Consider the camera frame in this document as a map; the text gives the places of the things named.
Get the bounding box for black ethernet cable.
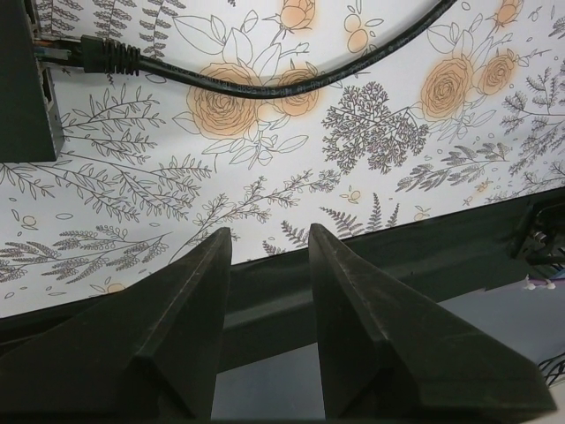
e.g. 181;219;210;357
33;0;458;101

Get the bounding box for black network switch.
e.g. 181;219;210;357
1;1;64;163

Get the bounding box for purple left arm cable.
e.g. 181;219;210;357
524;269;565;292

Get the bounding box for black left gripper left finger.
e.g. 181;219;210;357
1;228;232;422

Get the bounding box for floral patterned table mat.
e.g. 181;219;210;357
1;1;564;317

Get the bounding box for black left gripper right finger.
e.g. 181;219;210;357
308;223;556;420

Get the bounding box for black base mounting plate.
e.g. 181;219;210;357
0;185;565;381

